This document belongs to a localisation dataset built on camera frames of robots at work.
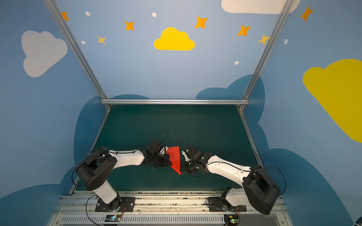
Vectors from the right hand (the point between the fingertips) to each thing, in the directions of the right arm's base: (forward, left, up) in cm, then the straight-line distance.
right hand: (179, 168), depth 82 cm
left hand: (+4, +4, -4) cm, 7 cm away
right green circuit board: (-23, -29, -6) cm, 37 cm away
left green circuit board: (-25, +33, -6) cm, 42 cm away
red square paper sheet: (+10, +4, -7) cm, 13 cm away
